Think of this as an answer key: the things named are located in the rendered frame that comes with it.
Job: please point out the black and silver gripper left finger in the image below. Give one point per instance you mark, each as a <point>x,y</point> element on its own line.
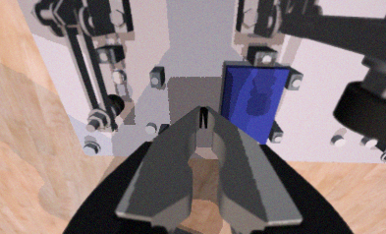
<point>153,186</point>

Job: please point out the grey metal fixture plate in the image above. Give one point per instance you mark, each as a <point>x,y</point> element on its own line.
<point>191,39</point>

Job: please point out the blue flat plate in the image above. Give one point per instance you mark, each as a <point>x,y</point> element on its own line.
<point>250,96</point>

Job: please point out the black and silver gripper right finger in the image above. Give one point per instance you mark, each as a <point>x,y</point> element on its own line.
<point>259,190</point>

